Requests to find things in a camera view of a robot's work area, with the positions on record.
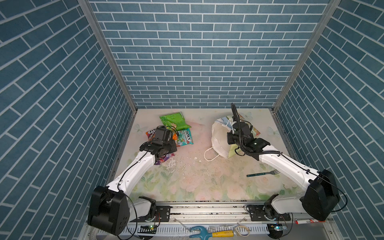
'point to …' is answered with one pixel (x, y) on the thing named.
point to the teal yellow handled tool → (204, 233)
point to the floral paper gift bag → (219, 136)
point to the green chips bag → (176, 120)
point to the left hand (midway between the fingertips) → (174, 145)
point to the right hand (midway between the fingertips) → (229, 129)
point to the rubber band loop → (236, 227)
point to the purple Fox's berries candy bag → (164, 158)
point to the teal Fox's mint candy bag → (184, 137)
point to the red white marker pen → (301, 221)
